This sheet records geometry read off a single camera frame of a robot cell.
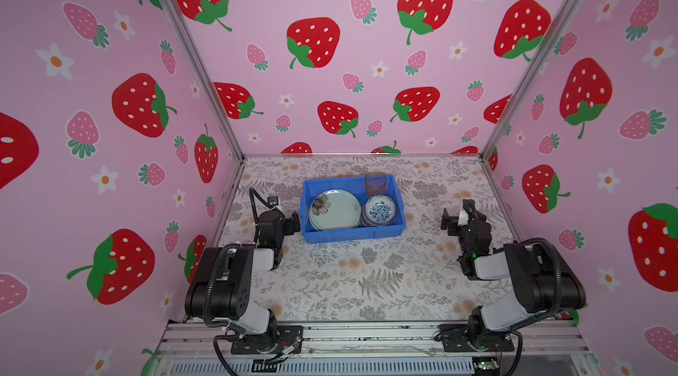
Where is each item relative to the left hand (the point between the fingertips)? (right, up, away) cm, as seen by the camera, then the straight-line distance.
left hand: (282, 212), depth 95 cm
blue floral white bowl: (+35, +1, -2) cm, 36 cm away
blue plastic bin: (+9, +8, +9) cm, 15 cm away
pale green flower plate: (+19, 0, +4) cm, 19 cm away
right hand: (+65, +2, -3) cm, 65 cm away
